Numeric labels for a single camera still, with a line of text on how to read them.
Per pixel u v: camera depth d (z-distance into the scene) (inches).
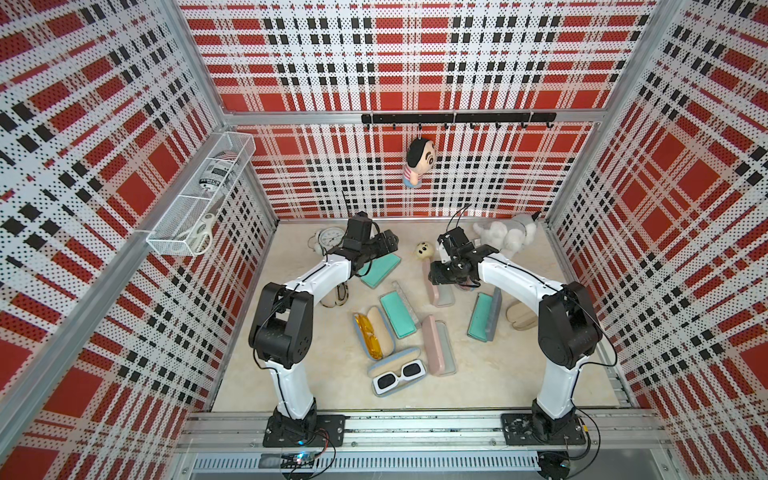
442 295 37.4
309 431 25.8
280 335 19.6
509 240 40.6
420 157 35.7
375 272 41.1
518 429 28.7
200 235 26.6
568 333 19.6
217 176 30.2
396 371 31.8
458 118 34.9
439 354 31.0
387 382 30.9
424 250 42.4
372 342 34.1
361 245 29.3
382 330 35.7
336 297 38.4
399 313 36.6
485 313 37.4
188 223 27.7
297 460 27.3
